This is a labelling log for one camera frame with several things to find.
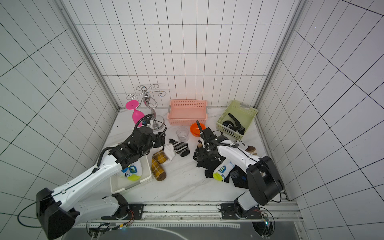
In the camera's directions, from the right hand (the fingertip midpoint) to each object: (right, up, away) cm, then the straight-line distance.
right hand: (203, 151), depth 89 cm
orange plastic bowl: (-6, +12, +14) cm, 19 cm away
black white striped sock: (-14, +1, +5) cm, 15 cm away
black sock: (+25, +14, +17) cm, 33 cm away
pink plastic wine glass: (-41, +22, 0) cm, 47 cm away
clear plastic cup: (-14, +10, +12) cm, 21 cm away
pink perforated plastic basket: (-12, +26, +30) cm, 41 cm away
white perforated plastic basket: (-47, -14, -10) cm, 50 cm away
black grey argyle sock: (+3, -7, -5) cm, 9 cm away
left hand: (-25, +10, -10) cm, 29 cm away
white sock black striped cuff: (-21, 0, +3) cm, 22 cm away
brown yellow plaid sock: (-27, -4, -3) cm, 27 cm away
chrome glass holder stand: (-34, +35, -1) cm, 49 cm away
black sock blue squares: (+19, -13, -7) cm, 24 cm away
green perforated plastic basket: (+34, +24, +25) cm, 48 cm away
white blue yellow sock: (-41, -11, -5) cm, 43 cm away
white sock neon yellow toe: (+11, -9, -5) cm, 15 cm away
